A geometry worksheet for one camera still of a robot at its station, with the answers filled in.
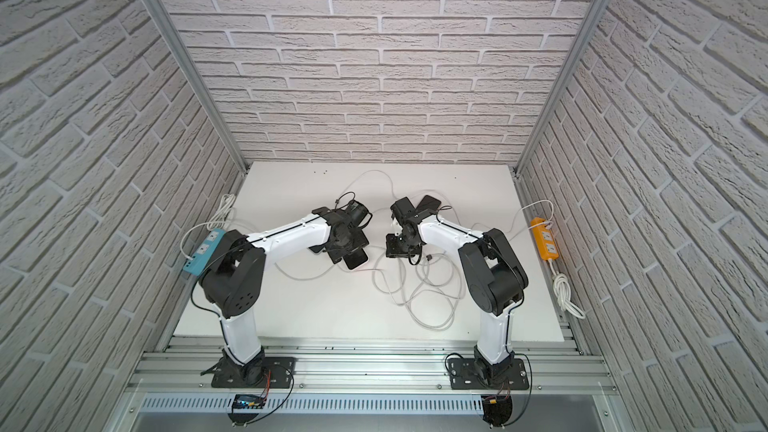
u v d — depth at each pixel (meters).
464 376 0.73
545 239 0.99
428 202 1.10
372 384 0.74
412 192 1.10
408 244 0.81
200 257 0.92
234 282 0.49
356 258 0.87
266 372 0.73
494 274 0.50
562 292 0.85
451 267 0.93
